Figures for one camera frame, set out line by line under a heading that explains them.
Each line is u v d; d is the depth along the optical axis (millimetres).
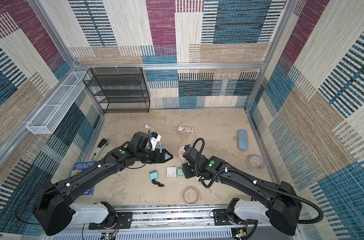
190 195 811
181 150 942
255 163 916
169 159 728
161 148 700
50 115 729
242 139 989
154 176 854
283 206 394
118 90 1091
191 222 732
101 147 961
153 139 721
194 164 590
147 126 1083
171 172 860
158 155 676
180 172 865
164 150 697
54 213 397
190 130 1047
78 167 879
